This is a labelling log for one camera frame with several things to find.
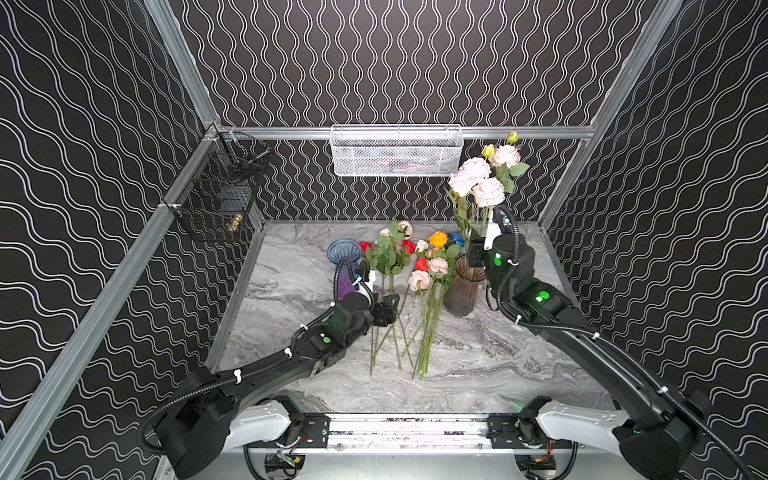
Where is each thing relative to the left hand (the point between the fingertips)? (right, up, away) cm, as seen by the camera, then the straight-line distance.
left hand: (400, 298), depth 78 cm
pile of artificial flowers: (+7, +5, +22) cm, 24 cm away
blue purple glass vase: (-18, +13, +9) cm, 24 cm away
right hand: (+20, +17, -6) cm, 27 cm away
